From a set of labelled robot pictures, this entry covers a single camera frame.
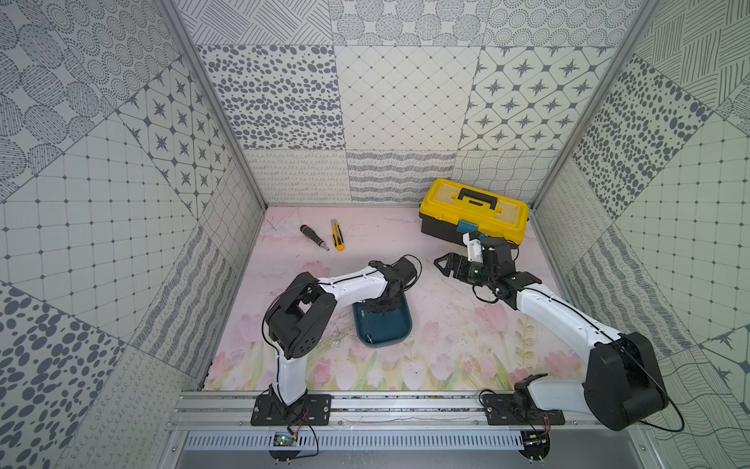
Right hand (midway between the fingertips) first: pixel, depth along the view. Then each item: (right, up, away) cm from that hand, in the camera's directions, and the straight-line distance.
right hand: (444, 268), depth 86 cm
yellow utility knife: (-36, +8, +24) cm, 44 cm away
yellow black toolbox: (+4, +19, +13) cm, 24 cm away
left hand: (-16, -11, +6) cm, 21 cm away
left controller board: (-43, -41, -14) cm, 61 cm away
